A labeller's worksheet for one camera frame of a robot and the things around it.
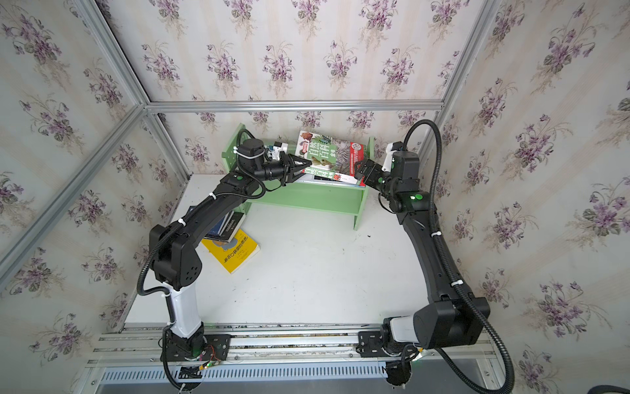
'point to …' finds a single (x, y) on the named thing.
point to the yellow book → (235, 254)
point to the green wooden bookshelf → (308, 197)
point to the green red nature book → (330, 153)
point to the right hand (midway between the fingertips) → (375, 167)
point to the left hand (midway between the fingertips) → (312, 164)
